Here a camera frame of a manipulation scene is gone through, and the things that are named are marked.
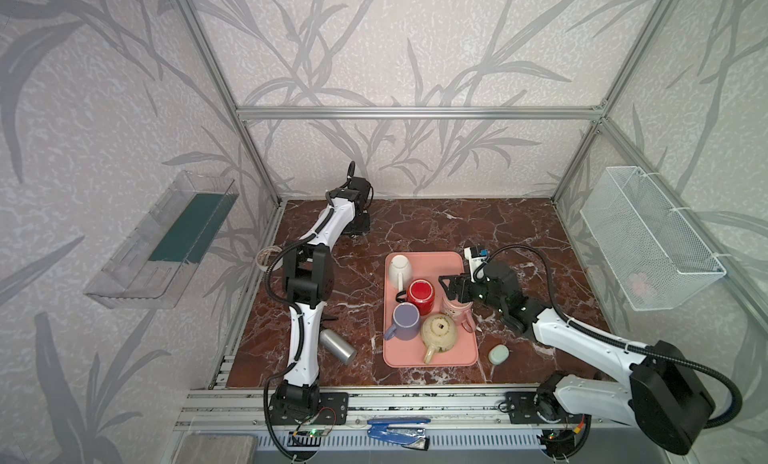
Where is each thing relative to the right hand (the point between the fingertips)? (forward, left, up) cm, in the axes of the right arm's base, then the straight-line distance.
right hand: (449, 269), depth 84 cm
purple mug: (-13, +12, -7) cm, 19 cm away
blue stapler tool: (-38, +12, -12) cm, 42 cm away
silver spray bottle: (-18, +31, -11) cm, 38 cm away
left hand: (+22, +28, -4) cm, 35 cm away
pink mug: (-11, -4, -9) cm, 15 cm away
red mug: (-4, +8, -6) cm, 11 cm away
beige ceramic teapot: (-16, +4, -5) cm, 17 cm away
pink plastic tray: (+10, +5, -14) cm, 18 cm away
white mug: (+2, +14, -5) cm, 15 cm away
